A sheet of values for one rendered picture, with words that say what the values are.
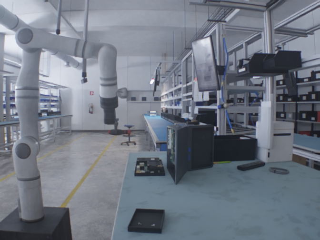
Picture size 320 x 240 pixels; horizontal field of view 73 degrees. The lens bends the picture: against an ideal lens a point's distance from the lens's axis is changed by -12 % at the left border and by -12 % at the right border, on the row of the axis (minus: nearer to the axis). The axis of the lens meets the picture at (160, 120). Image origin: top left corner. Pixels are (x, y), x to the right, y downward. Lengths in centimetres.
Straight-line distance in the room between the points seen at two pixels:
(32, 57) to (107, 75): 31
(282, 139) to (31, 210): 122
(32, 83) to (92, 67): 1164
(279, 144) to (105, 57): 96
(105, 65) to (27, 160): 46
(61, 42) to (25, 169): 49
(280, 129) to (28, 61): 122
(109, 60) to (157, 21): 560
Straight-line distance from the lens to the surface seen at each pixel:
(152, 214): 68
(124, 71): 1235
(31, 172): 98
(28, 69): 100
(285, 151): 139
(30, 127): 101
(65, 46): 95
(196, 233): 60
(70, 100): 1269
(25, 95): 96
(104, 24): 650
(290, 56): 120
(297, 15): 258
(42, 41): 96
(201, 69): 239
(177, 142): 91
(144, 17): 650
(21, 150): 96
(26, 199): 101
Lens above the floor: 129
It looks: 3 degrees down
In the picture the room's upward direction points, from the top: straight up
